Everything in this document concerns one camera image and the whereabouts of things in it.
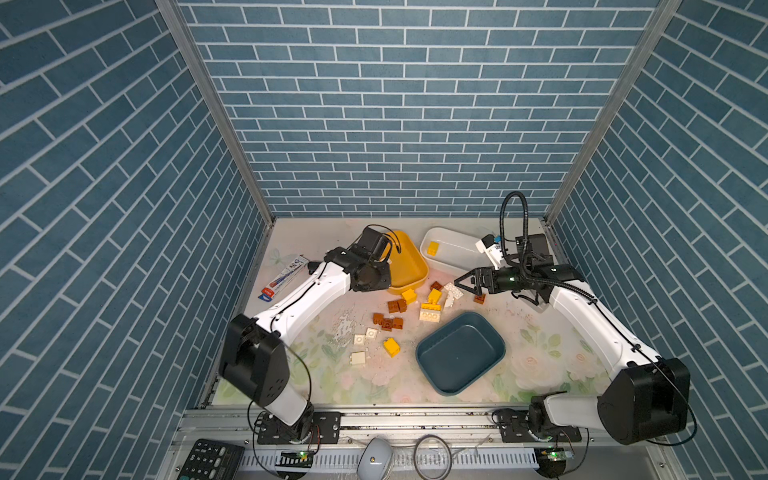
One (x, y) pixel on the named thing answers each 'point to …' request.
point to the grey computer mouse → (376, 460)
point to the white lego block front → (357, 358)
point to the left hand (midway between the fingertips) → (387, 280)
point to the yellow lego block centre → (434, 296)
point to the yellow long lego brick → (434, 307)
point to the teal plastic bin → (456, 353)
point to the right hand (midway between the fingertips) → (464, 278)
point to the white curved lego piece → (449, 301)
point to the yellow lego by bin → (409, 296)
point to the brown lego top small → (436, 285)
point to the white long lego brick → (429, 315)
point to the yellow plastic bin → (408, 268)
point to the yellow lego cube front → (392, 347)
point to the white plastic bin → (453, 250)
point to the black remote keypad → (210, 460)
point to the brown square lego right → (480, 298)
